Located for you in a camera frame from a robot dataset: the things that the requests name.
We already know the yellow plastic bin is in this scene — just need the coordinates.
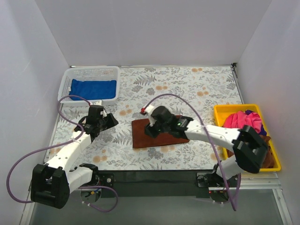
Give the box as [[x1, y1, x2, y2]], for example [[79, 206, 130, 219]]
[[214, 104, 281, 172]]

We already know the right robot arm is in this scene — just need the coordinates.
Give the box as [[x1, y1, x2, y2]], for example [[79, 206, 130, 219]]
[[141, 105, 268, 180]]

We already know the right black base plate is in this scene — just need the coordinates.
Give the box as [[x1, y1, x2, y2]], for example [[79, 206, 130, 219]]
[[196, 172, 238, 188]]

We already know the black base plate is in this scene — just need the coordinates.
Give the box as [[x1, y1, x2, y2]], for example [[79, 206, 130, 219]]
[[95, 172, 115, 188], [196, 172, 238, 188]]

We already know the white plastic basket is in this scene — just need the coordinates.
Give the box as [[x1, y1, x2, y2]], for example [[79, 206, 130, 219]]
[[58, 66, 120, 105]]

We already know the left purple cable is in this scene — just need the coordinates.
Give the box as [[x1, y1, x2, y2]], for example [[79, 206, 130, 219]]
[[6, 95, 119, 213]]

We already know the pink towel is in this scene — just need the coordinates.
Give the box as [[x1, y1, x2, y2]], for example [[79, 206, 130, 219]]
[[223, 111, 262, 133]]

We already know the aluminium frame rail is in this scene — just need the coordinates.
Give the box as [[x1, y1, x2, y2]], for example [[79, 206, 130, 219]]
[[30, 171, 281, 190]]

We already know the floral table mat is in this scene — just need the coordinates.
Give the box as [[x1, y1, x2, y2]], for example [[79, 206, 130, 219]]
[[45, 66, 242, 171]]

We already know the brown towel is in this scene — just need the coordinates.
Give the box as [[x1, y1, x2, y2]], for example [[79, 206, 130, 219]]
[[223, 135, 275, 169], [131, 119, 189, 149]]

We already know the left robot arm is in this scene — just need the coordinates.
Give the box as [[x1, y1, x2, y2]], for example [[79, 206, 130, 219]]
[[30, 105, 118, 209]]

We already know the blue towel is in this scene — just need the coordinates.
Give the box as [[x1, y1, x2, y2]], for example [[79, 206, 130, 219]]
[[69, 79, 117, 101]]

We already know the purple towel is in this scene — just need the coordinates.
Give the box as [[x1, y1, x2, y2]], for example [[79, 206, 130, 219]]
[[245, 110, 267, 136]]

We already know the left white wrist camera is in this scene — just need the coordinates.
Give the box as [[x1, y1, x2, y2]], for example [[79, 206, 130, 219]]
[[92, 100, 107, 117]]

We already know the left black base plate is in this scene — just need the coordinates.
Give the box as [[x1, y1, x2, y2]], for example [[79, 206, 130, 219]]
[[95, 172, 115, 188]]

